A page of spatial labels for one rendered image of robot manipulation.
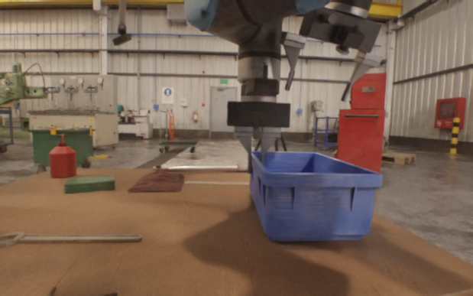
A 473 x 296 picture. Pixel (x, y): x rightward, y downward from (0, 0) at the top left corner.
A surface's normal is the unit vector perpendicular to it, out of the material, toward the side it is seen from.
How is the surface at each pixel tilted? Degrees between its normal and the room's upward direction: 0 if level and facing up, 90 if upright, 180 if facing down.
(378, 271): 0
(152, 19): 90
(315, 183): 90
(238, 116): 90
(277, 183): 90
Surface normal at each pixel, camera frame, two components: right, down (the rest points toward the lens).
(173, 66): 0.04, 0.11
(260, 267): 0.03, -0.99
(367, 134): -0.46, 0.08
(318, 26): 0.11, 0.50
